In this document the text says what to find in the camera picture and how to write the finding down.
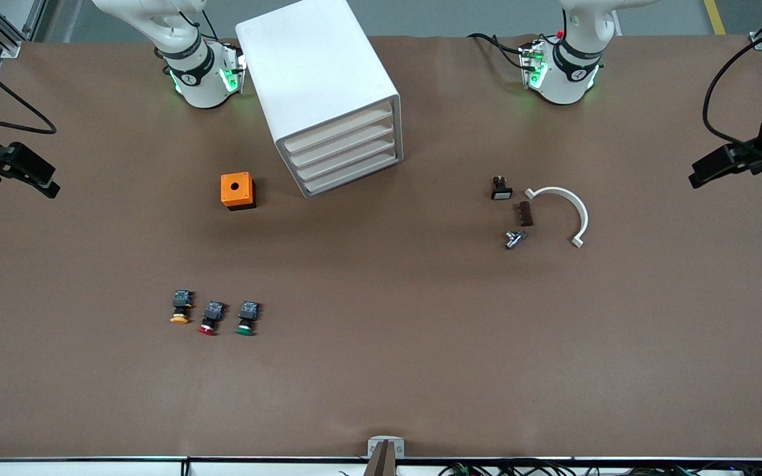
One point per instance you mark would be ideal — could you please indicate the white plastic drawer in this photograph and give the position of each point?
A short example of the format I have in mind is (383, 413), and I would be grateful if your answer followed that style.
(368, 133)
(374, 147)
(338, 128)
(354, 172)

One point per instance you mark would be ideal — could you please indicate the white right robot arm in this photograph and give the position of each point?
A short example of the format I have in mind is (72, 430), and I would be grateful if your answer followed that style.
(199, 82)

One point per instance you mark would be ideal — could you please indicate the silver key switch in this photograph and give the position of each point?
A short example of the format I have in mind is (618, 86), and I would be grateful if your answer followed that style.
(514, 239)

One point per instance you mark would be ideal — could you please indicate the black white rectangular switch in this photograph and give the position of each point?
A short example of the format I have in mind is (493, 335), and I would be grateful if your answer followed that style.
(501, 190)

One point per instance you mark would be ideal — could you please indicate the red push button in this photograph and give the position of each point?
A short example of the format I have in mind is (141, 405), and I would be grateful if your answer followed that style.
(211, 317)

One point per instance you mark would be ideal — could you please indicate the white curved bracket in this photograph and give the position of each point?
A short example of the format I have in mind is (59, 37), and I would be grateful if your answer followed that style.
(577, 205)

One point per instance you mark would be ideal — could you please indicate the brown camera pole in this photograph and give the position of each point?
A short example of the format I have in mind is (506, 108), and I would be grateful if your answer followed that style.
(381, 463)

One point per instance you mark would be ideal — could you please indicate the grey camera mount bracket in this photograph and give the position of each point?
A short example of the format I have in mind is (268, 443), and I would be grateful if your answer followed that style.
(374, 444)

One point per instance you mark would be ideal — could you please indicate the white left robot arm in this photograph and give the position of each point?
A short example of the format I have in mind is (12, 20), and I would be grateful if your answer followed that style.
(563, 82)

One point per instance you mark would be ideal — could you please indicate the brown terminal block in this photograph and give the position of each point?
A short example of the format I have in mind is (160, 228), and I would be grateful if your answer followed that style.
(526, 214)

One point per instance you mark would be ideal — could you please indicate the orange button enclosure box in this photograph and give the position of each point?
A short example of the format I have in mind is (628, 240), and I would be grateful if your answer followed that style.
(235, 188)

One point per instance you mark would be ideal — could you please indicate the white drawer cabinet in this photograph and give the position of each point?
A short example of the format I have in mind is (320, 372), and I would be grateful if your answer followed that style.
(308, 59)

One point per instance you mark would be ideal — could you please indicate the green push button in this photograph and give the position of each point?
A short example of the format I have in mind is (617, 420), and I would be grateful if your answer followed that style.
(247, 318)

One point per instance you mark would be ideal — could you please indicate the yellow push button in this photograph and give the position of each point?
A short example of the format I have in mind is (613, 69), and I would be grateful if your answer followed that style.
(181, 307)

